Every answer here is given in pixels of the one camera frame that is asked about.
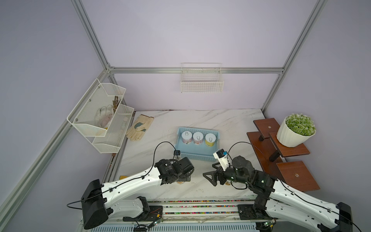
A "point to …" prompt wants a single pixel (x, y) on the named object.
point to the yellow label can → (209, 139)
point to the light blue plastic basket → (201, 152)
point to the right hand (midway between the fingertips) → (209, 172)
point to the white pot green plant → (294, 129)
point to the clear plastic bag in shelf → (103, 116)
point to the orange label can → (180, 182)
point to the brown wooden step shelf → (270, 152)
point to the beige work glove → (139, 127)
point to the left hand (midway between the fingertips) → (179, 175)
